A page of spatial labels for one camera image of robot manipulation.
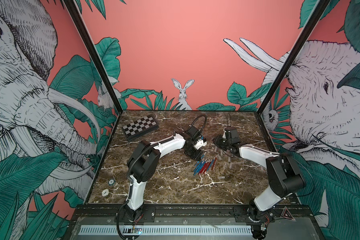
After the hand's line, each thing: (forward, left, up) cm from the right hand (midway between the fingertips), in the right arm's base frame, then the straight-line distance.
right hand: (211, 137), depth 94 cm
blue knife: (-11, +6, -5) cm, 14 cm away
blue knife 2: (-17, +8, -9) cm, 21 cm away
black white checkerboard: (+12, +50, -5) cm, 51 cm away
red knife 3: (-13, -2, -10) cm, 17 cm away
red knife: (-16, +5, -9) cm, 19 cm away
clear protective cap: (-23, -5, -9) cm, 25 cm away
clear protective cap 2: (-14, -12, -10) cm, 21 cm away
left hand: (-13, +7, -3) cm, 15 cm away
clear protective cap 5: (-16, -7, -9) cm, 19 cm away
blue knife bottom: (-14, 0, -10) cm, 17 cm away
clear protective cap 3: (-10, -12, -10) cm, 19 cm away
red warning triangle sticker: (-41, -35, -10) cm, 55 cm away
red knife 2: (-16, +3, -9) cm, 18 cm away
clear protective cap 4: (-4, -4, -9) cm, 10 cm away
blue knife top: (-17, +10, -9) cm, 22 cm away
